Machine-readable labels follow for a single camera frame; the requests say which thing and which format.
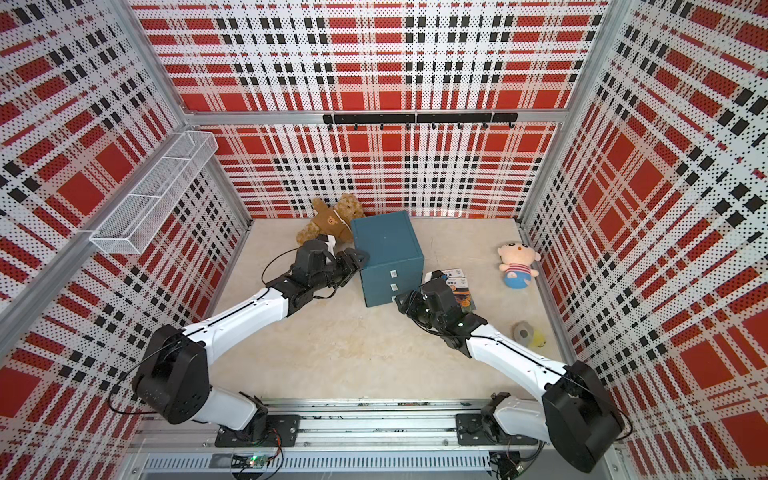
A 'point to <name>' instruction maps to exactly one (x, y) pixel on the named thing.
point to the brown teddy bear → (334, 219)
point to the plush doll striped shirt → (517, 259)
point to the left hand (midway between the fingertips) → (370, 260)
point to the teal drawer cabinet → (396, 261)
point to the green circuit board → (257, 461)
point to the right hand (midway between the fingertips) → (402, 301)
